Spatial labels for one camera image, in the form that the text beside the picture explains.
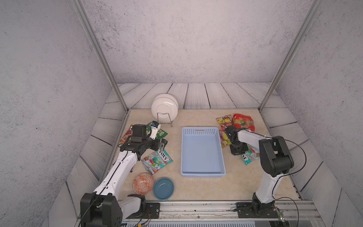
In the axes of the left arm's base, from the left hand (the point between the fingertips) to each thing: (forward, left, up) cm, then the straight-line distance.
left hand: (161, 138), depth 83 cm
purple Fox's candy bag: (-12, +19, -16) cm, 28 cm away
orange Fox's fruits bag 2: (+8, -41, -14) cm, 44 cm away
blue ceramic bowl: (-22, -1, -16) cm, 28 cm away
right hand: (-2, -51, -15) cm, 53 cm away
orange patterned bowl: (-20, +11, -16) cm, 28 cm away
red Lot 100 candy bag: (+22, -57, -12) cm, 62 cm away
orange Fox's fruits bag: (+25, -45, -15) cm, 54 cm away
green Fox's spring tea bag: (+15, +4, -15) cm, 22 cm away
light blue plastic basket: (-1, -25, -18) cm, 30 cm away
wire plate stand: (+24, -3, -15) cm, 29 cm away
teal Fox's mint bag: (-7, +5, -15) cm, 17 cm away
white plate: (+28, 0, -1) cm, 28 cm away
